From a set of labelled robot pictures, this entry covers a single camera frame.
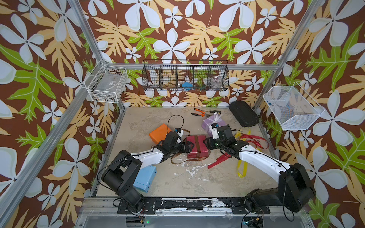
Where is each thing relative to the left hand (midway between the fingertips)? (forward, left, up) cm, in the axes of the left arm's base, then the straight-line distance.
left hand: (189, 143), depth 89 cm
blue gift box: (-21, +26, -1) cm, 33 cm away
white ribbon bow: (+21, -20, +1) cm, 29 cm away
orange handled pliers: (+31, -12, -8) cm, 34 cm away
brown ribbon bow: (-4, -5, -2) cm, 7 cm away
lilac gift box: (+17, -13, -2) cm, 22 cm away
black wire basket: (+42, +3, +22) cm, 47 cm away
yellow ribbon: (+12, -35, -9) cm, 38 cm away
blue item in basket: (+31, +2, +20) cm, 37 cm away
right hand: (0, -9, +4) cm, 10 cm away
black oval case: (+29, -42, -2) cm, 51 cm away
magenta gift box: (-5, -9, -1) cm, 10 cm away
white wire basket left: (+27, +53, +25) cm, 64 cm away
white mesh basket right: (+12, -61, +19) cm, 65 cm away
